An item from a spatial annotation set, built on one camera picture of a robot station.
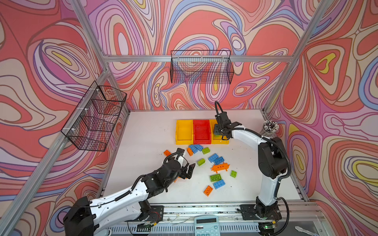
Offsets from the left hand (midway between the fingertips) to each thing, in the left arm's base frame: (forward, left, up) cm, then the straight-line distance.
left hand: (189, 162), depth 78 cm
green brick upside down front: (-4, -15, -11) cm, 19 cm away
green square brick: (+14, -11, -11) cm, 21 cm away
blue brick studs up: (+9, -15, -11) cm, 20 cm away
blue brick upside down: (+7, -18, -12) cm, 23 cm away
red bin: (+30, -9, -11) cm, 33 cm away
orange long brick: (-5, +8, -14) cm, 17 cm away
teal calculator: (-27, -8, -10) cm, 30 cm away
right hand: (+24, -21, -5) cm, 32 cm away
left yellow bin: (+29, +4, -11) cm, 32 cm away
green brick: (+6, -7, -11) cm, 15 cm away
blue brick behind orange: (+15, -2, -11) cm, 19 cm away
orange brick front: (-11, -10, -13) cm, 19 cm away
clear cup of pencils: (+20, -48, +5) cm, 53 cm away
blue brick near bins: (+16, -6, -11) cm, 21 cm away
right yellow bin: (+20, -16, -7) cm, 27 cm away
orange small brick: (+13, 0, -12) cm, 18 cm away
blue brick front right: (-7, -16, -12) cm, 22 cm away
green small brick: (-1, -26, -12) cm, 28 cm away
